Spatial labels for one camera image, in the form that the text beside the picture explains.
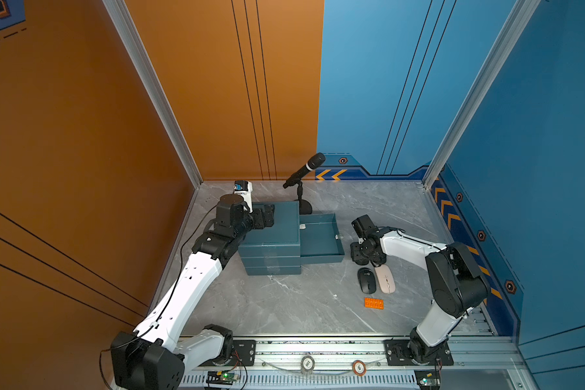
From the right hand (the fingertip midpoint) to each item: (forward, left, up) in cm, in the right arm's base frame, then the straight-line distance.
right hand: (360, 254), depth 95 cm
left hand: (+3, +35, +27) cm, 45 cm away
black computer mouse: (-11, -1, +1) cm, 12 cm away
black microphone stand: (+23, +22, +1) cm, 32 cm away
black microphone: (+19, +18, +31) cm, 41 cm away
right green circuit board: (-40, -15, -3) cm, 43 cm away
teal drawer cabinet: (-10, +31, +20) cm, 38 cm away
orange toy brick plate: (-19, -2, 0) cm, 19 cm away
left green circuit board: (-40, +47, -1) cm, 61 cm away
